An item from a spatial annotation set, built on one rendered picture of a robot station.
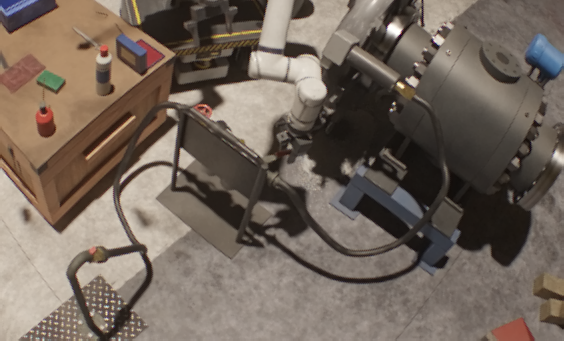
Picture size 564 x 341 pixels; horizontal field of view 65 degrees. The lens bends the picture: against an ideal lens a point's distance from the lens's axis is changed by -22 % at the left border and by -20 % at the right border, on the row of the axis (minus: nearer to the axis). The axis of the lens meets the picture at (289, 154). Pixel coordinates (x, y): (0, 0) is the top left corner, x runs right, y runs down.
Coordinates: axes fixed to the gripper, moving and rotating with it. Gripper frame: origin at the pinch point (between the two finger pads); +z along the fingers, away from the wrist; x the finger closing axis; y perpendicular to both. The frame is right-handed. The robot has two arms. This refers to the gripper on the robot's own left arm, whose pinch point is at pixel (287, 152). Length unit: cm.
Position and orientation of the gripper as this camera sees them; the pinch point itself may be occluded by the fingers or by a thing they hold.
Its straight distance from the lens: 196.5
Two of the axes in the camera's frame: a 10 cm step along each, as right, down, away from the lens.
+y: -8.6, 2.3, -4.5
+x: 4.4, 7.8, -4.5
